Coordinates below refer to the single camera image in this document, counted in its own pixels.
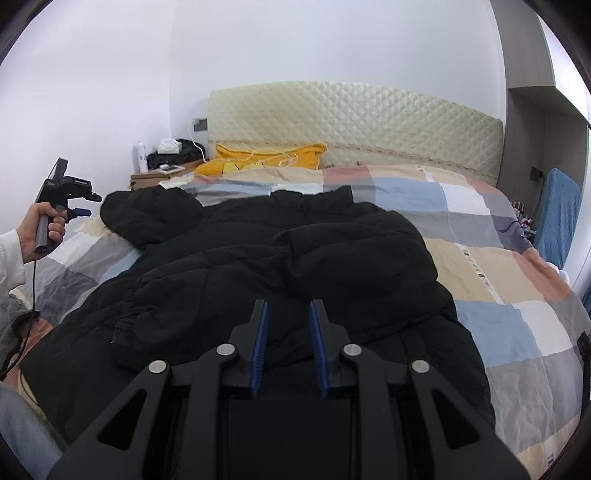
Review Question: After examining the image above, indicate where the checkered bed sheet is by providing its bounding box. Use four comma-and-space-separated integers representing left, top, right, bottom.
9, 164, 591, 480

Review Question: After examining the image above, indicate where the yellow pillow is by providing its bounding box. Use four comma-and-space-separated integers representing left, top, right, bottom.
195, 143, 327, 177

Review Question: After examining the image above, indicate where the black puffer jacket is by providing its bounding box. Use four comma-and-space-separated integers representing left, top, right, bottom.
18, 185, 497, 462

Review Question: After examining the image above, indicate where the grey fleece blanket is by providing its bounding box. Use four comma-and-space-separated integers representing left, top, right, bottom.
0, 295, 29, 370

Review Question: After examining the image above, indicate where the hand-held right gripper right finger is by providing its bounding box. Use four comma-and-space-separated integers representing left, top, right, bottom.
308, 299, 532, 480

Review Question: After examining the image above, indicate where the person's left hand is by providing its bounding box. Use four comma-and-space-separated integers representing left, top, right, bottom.
17, 202, 68, 262

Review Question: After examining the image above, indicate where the black strap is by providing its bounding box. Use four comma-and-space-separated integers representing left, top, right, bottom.
576, 331, 591, 416

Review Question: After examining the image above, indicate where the person's left forearm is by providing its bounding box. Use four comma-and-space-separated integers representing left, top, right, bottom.
0, 228, 29, 302

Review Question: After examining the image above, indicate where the black bag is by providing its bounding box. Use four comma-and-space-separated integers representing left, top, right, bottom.
147, 138, 206, 168

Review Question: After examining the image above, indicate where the wooden nightstand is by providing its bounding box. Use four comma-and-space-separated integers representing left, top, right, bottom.
130, 159, 204, 191

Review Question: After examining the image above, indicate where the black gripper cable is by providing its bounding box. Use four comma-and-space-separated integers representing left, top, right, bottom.
0, 249, 40, 381

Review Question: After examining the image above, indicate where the person's leg in grey pants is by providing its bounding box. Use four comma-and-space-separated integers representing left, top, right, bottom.
0, 382, 66, 480

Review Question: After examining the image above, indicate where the white charging cable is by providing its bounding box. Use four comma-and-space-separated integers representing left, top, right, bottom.
191, 119, 297, 169

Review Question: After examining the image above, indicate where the cream quilted headboard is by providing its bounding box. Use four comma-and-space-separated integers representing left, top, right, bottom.
208, 80, 504, 188

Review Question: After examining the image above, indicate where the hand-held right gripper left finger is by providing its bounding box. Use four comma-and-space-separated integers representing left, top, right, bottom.
46, 299, 269, 480

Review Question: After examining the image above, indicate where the grey wardrobe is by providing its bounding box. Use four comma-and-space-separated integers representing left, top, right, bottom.
492, 0, 591, 217

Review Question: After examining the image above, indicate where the blue towel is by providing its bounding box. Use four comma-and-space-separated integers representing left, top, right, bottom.
536, 168, 581, 269

